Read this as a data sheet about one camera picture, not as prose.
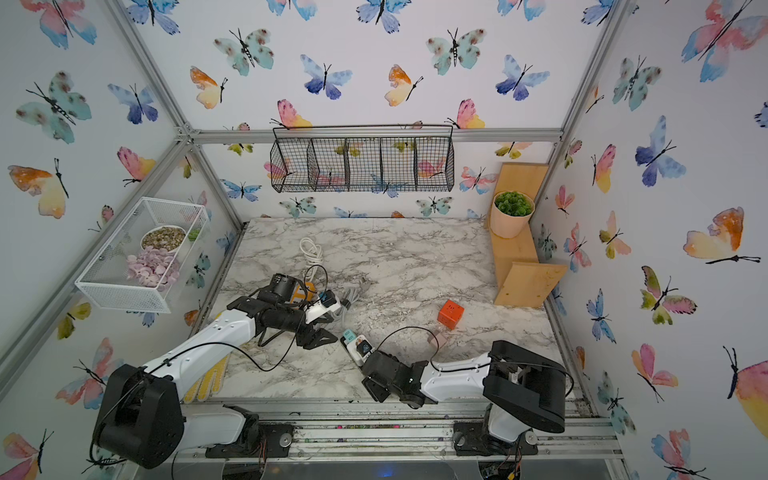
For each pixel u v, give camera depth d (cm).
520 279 87
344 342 87
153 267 63
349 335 84
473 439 73
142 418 40
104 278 62
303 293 72
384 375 64
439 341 90
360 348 74
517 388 44
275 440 74
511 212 99
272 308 63
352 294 96
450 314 91
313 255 109
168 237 70
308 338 72
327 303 71
